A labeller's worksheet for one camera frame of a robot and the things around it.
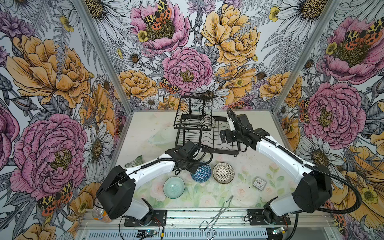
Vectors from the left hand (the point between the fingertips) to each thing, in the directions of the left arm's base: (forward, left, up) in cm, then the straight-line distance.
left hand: (192, 169), depth 84 cm
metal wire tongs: (-26, -6, -7) cm, 27 cm away
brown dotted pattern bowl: (0, -18, -4) cm, 18 cm away
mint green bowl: (-8, +10, -5) cm, 14 cm away
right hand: (+13, -20, +11) cm, 27 cm away
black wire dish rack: (+24, -1, +12) cm, 27 cm away
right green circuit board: (-28, -41, -6) cm, 50 cm away
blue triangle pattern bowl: (-1, -6, -4) cm, 8 cm away
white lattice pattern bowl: (+38, -11, -3) cm, 40 cm away
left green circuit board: (-28, +23, -8) cm, 37 cm away
